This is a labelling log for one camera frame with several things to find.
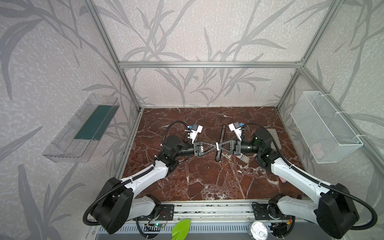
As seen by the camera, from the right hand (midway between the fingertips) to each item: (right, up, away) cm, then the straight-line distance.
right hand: (219, 143), depth 68 cm
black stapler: (+2, -13, +24) cm, 27 cm away
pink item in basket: (+50, -5, +5) cm, 50 cm away
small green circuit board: (-29, -40, +3) cm, 49 cm away
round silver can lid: (+17, -38, -3) cm, 41 cm away
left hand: (-2, -1, -2) cm, 3 cm away
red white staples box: (+19, -13, +23) cm, 33 cm away
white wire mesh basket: (+46, +4, -6) cm, 47 cm away
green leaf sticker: (-18, -41, +2) cm, 45 cm away
